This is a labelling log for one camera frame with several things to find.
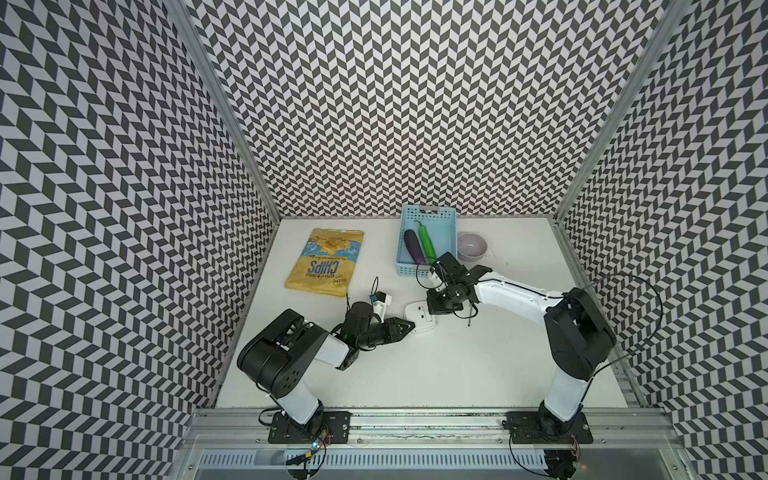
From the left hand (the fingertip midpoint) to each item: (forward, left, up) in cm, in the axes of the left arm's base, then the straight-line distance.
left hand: (410, 330), depth 87 cm
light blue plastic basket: (+44, -13, -1) cm, 46 cm away
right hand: (+5, -6, +2) cm, 8 cm away
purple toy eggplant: (+31, -2, 0) cm, 31 cm away
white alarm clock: (+5, -2, +1) cm, 6 cm away
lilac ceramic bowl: (+31, -23, 0) cm, 38 cm away
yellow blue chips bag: (+24, +29, +1) cm, 38 cm away
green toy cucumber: (+32, -8, -1) cm, 33 cm away
